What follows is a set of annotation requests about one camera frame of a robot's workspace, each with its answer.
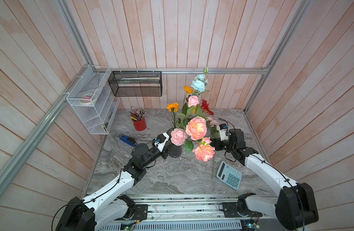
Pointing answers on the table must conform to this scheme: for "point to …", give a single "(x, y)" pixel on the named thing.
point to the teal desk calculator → (230, 175)
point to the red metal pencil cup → (140, 125)
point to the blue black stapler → (128, 140)
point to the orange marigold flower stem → (173, 107)
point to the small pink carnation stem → (213, 123)
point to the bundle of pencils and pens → (137, 115)
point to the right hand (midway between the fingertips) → (212, 138)
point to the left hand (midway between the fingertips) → (172, 140)
